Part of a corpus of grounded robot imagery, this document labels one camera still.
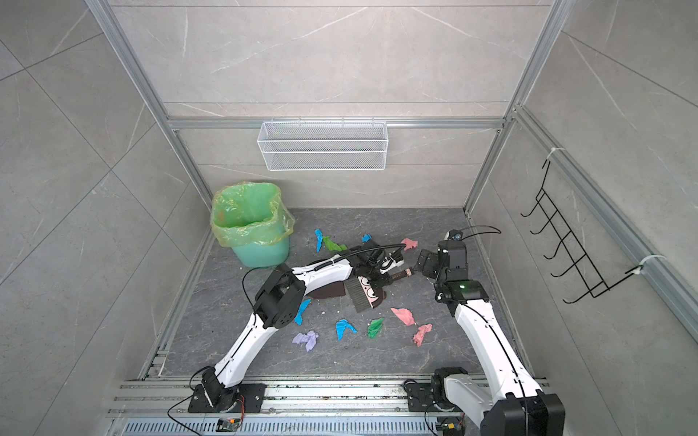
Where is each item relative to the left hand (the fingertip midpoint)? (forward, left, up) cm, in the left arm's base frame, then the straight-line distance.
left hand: (390, 275), depth 98 cm
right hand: (-4, -11, +18) cm, 22 cm away
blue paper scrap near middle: (-18, +18, 0) cm, 26 cm away
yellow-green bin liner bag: (+22, +52, +12) cm, 58 cm away
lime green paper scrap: (+14, +21, 0) cm, 26 cm away
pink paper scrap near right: (-22, -6, -1) cm, 23 cm away
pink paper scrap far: (+15, -10, -1) cm, 18 cm away
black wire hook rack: (-17, -41, +31) cm, 54 cm away
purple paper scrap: (-22, +28, +1) cm, 36 cm away
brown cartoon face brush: (-8, +9, 0) cm, 12 cm away
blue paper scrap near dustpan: (-25, +28, +23) cm, 44 cm away
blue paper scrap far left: (+17, +27, 0) cm, 32 cm away
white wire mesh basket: (+40, +24, +29) cm, 55 cm away
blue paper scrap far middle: (+18, +8, -1) cm, 20 cm away
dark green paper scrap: (-19, +8, 0) cm, 20 cm away
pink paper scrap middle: (-15, -3, 0) cm, 16 cm away
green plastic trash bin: (+5, +44, +8) cm, 45 cm away
